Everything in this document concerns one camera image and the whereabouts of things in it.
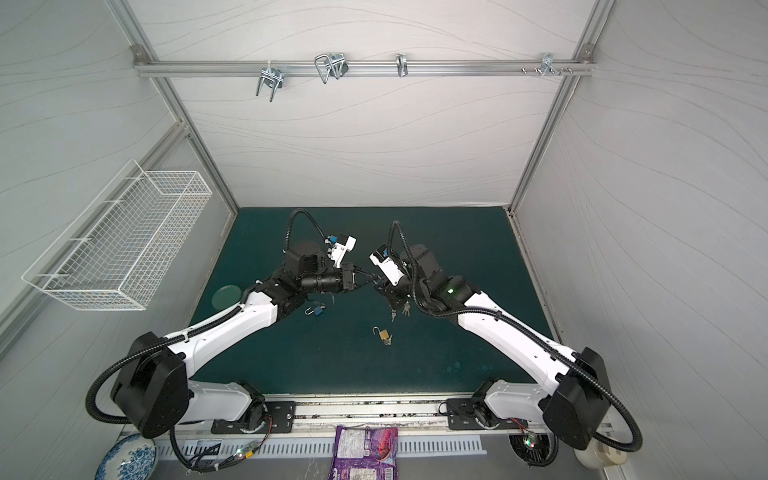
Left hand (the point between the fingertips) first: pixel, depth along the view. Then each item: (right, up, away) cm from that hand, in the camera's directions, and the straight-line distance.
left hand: (381, 274), depth 73 cm
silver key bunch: (+3, -15, +18) cm, 23 cm away
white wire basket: (-61, +6, -5) cm, 62 cm away
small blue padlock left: (-20, -14, +17) cm, 30 cm away
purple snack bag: (-3, -40, -6) cm, 41 cm away
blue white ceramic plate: (-57, -41, -6) cm, 71 cm away
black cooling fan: (+38, -43, -2) cm, 57 cm away
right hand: (+1, 0, +3) cm, 3 cm away
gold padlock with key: (+1, -20, +13) cm, 24 cm away
